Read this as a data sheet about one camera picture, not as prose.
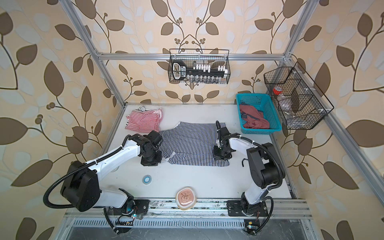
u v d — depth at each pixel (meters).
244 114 1.10
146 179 0.84
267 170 0.47
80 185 0.42
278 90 0.81
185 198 0.75
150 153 0.70
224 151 0.79
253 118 1.08
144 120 1.06
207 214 0.74
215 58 0.91
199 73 0.84
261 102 1.15
